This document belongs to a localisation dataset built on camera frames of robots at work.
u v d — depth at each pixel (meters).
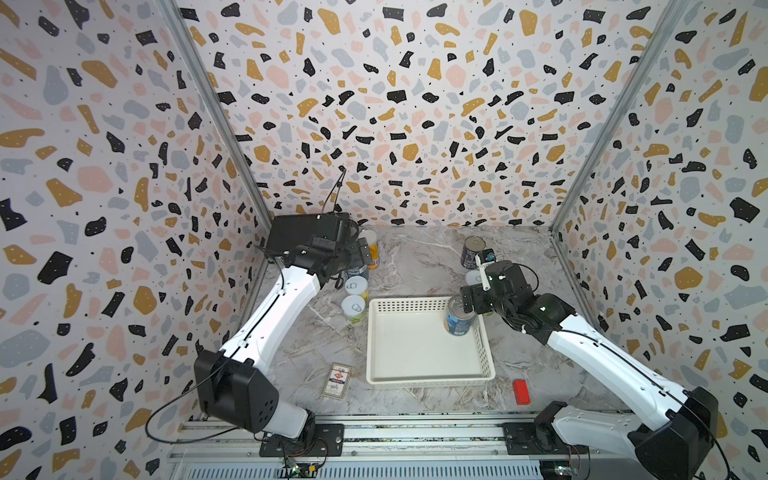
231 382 0.40
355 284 0.97
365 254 0.73
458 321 0.85
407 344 0.90
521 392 0.82
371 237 1.01
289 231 1.16
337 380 0.82
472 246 1.04
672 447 0.38
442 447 0.73
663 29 0.73
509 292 0.57
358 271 0.98
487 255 0.67
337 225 0.60
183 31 0.72
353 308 0.92
